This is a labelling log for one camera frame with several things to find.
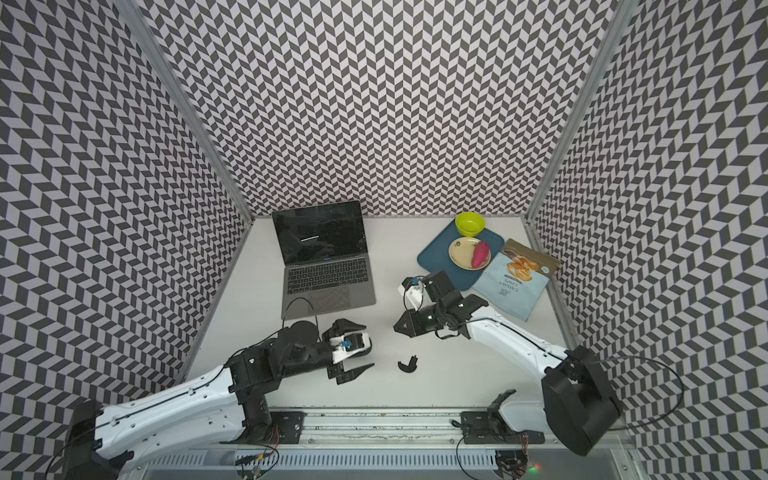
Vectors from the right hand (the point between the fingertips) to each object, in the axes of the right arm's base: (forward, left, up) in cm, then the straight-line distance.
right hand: (399, 334), depth 78 cm
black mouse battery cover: (-5, -3, -12) cm, 13 cm away
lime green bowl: (+46, -27, -7) cm, 54 cm away
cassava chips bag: (+23, -40, -9) cm, 47 cm away
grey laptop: (+24, +23, -3) cm, 34 cm away
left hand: (-5, +9, +5) cm, 11 cm away
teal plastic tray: (+32, -13, -10) cm, 36 cm away
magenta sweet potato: (+31, -28, -5) cm, 42 cm away
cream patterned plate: (+33, -22, -8) cm, 40 cm away
